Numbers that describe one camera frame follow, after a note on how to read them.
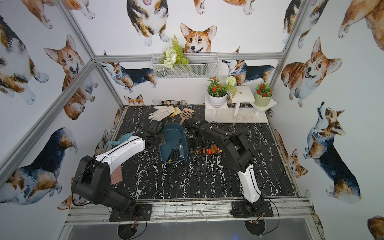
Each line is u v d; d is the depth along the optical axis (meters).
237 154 0.53
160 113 1.14
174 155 0.92
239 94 0.97
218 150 0.93
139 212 0.73
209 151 0.93
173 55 0.78
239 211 0.73
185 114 1.17
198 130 0.69
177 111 1.18
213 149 0.95
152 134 0.67
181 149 0.93
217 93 0.88
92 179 0.43
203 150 0.94
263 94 0.92
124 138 1.03
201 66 0.93
